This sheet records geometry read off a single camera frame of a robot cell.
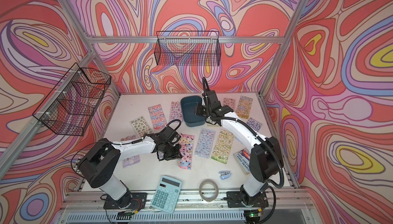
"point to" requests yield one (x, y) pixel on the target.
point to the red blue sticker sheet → (158, 118)
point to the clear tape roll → (203, 198)
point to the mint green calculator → (167, 194)
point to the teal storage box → (191, 119)
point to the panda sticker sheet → (244, 107)
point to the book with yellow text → (243, 157)
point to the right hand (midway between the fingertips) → (196, 112)
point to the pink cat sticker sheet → (187, 142)
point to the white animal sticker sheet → (209, 120)
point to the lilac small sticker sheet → (175, 111)
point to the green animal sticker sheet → (222, 146)
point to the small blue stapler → (224, 175)
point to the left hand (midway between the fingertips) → (185, 157)
